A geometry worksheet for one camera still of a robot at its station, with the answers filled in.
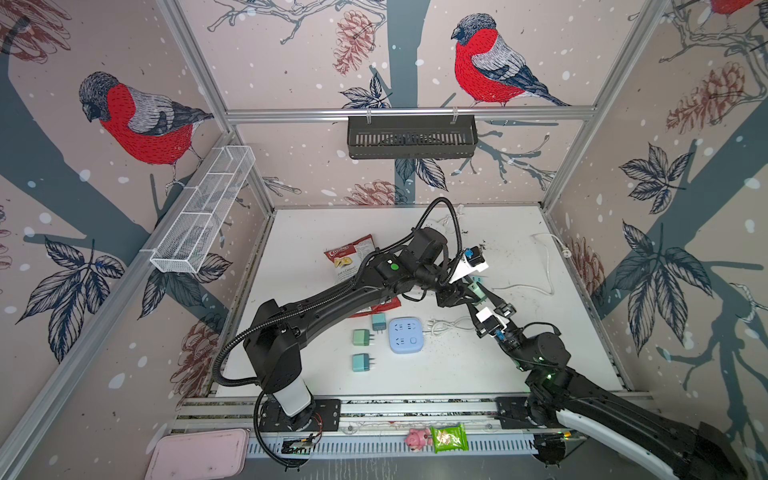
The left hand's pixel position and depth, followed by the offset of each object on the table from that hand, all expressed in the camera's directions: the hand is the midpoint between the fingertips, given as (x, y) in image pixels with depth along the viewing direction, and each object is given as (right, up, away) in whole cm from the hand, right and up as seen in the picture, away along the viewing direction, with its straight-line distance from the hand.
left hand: (476, 292), depth 68 cm
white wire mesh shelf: (-70, +10, +3) cm, 71 cm away
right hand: (0, 0, +2) cm, 2 cm away
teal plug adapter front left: (-28, -22, +13) cm, 38 cm away
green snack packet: (-6, -35, +1) cm, 35 cm away
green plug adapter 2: (-29, -17, +17) cm, 37 cm away
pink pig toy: (-14, -35, +1) cm, 37 cm away
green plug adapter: (0, +1, +1) cm, 1 cm away
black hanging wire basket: (-11, +49, +39) cm, 63 cm away
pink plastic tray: (-64, -38, 0) cm, 75 cm away
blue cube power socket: (-16, -16, +17) cm, 28 cm away
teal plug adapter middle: (-23, -13, +21) cm, 34 cm away
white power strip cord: (+47, +6, +43) cm, 64 cm away
